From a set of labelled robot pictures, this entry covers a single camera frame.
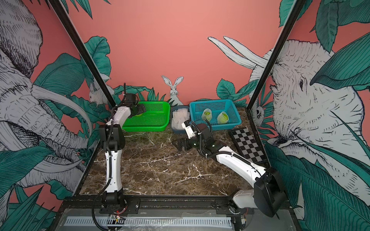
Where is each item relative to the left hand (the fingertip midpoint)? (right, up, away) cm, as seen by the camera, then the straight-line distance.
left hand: (139, 107), depth 109 cm
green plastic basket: (+13, -8, +2) cm, 15 cm away
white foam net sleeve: (+51, -2, -2) cm, 51 cm away
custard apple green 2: (+1, -6, -8) cm, 10 cm away
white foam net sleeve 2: (+63, -8, -5) cm, 64 cm away
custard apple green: (+63, -9, -5) cm, 64 cm away
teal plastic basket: (+70, +1, +5) cm, 70 cm away
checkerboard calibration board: (+78, -28, -14) cm, 84 cm away
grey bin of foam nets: (+31, -5, -2) cm, 31 cm away
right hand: (+32, -20, -33) cm, 50 cm away
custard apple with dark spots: (+52, -7, -4) cm, 53 cm away
